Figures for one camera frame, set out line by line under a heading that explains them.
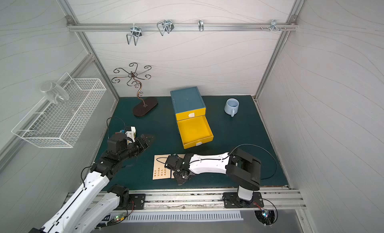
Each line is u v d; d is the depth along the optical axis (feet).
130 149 2.09
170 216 2.31
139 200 2.41
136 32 2.57
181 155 2.54
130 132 2.33
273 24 2.51
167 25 2.49
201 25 2.59
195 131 2.98
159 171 2.75
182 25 2.56
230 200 2.43
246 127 3.45
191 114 2.78
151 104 3.79
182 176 1.89
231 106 3.53
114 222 2.20
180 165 2.08
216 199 2.47
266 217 2.37
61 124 2.21
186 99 2.97
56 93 2.18
